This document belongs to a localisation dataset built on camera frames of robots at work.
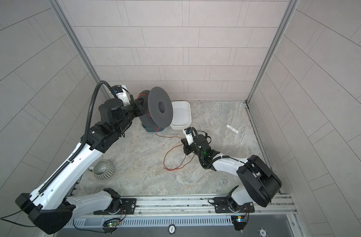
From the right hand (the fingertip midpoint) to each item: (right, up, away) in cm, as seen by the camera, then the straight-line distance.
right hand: (181, 141), depth 85 cm
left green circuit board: (-30, -33, -20) cm, 49 cm away
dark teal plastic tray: (-21, +4, +14) cm, 26 cm away
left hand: (-14, +24, -21) cm, 35 cm away
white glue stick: (+34, +5, +14) cm, 37 cm away
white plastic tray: (-1, +13, +22) cm, 26 cm away
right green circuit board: (+28, -34, -17) cm, 47 cm away
